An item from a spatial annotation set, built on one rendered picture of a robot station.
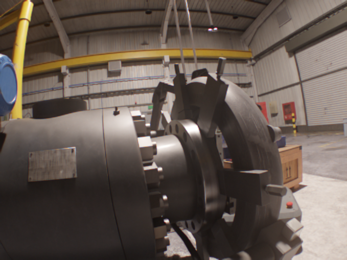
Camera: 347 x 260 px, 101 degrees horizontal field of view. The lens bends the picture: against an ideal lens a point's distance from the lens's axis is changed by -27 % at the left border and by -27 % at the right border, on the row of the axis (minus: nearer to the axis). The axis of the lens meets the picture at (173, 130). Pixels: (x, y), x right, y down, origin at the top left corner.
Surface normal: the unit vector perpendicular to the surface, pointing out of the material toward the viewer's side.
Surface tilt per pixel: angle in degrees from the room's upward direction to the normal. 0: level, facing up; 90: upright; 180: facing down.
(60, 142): 50
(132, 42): 90
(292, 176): 90
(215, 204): 104
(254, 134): 70
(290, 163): 90
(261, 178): 85
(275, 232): 22
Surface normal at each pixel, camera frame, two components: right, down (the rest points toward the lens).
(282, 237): 0.01, -0.94
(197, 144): 0.18, -0.62
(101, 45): 0.21, -0.04
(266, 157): 0.29, -0.30
